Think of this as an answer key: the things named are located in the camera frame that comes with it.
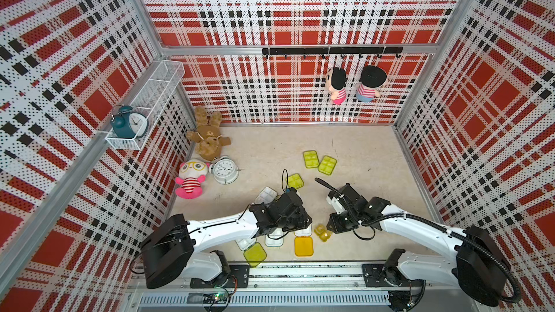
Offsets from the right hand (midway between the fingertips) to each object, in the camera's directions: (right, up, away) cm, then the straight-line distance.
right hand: (333, 227), depth 80 cm
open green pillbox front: (-30, -11, 0) cm, 31 cm away
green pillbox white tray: (+2, +21, +23) cm, 32 cm away
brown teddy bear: (-57, +37, +26) cm, 73 cm away
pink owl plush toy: (-60, +18, +14) cm, 64 cm away
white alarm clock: (-47, +19, +18) cm, 54 cm away
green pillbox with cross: (-14, +14, +16) cm, 26 cm away
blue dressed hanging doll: (+20, +57, +18) cm, 63 cm away
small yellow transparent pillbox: (-3, -3, +2) cm, 5 cm away
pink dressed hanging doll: (+4, +59, +14) cm, 61 cm away
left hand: (-8, +3, -2) cm, 9 cm away
